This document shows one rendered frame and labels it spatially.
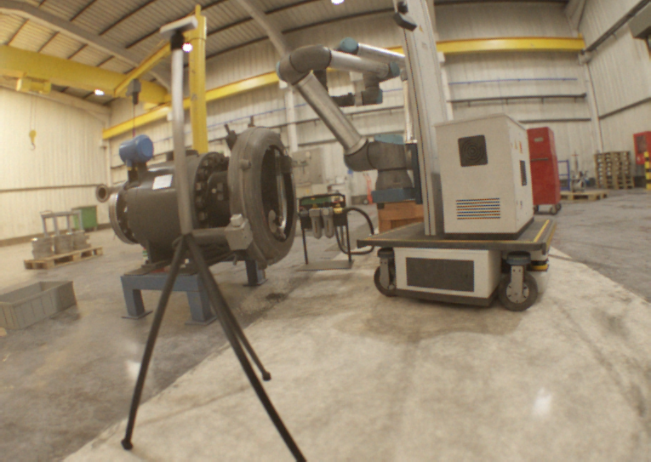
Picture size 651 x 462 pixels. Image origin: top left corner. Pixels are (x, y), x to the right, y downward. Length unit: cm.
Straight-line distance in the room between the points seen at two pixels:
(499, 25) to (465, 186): 1300
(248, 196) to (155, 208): 62
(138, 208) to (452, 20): 1325
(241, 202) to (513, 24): 1371
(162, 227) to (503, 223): 168
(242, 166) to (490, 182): 107
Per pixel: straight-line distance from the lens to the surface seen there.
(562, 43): 1416
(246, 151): 155
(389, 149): 158
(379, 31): 1387
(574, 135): 1393
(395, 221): 236
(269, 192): 174
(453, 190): 146
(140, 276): 188
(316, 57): 146
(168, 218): 182
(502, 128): 140
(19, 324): 230
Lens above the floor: 58
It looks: 4 degrees down
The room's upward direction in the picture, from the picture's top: 6 degrees counter-clockwise
